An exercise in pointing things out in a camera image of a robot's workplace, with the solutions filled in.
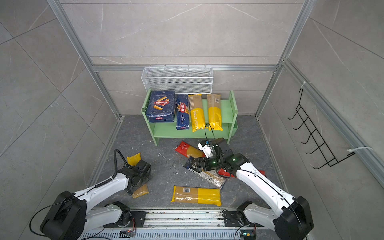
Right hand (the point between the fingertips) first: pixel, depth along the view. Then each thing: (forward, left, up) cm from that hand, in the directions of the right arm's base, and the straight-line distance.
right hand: (195, 164), depth 75 cm
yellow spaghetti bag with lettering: (+25, -1, +13) cm, 28 cm away
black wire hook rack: (+6, -56, +14) cm, 58 cm away
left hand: (0, +32, -16) cm, 36 cm away
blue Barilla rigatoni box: (+27, +18, +16) cm, 36 cm away
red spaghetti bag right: (+1, -16, -11) cm, 19 cm away
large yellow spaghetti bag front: (-11, +4, -15) cm, 18 cm away
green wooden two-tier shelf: (+29, -20, +9) cm, 37 cm away
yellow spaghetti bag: (+24, -11, +13) cm, 29 cm away
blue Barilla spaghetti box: (+24, +6, +14) cm, 29 cm away
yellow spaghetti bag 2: (+11, +39, -14) cm, 43 cm away
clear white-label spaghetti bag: (-1, -9, -14) cm, 17 cm away
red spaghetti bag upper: (+17, +4, -15) cm, 24 cm away
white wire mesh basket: (+57, +11, +13) cm, 59 cm away
